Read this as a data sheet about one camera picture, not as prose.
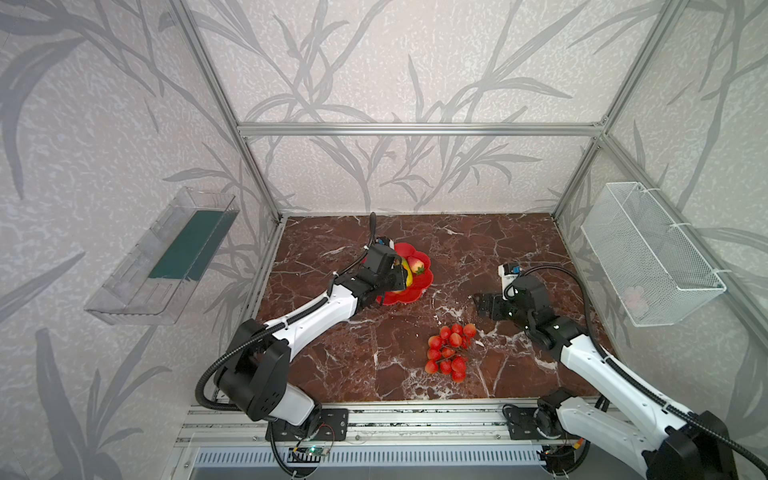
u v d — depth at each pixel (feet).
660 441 1.30
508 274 2.38
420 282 3.24
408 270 3.25
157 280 2.11
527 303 1.96
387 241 2.55
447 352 2.71
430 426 2.47
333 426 2.40
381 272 2.18
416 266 3.25
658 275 2.06
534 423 2.37
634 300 2.41
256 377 1.39
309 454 2.33
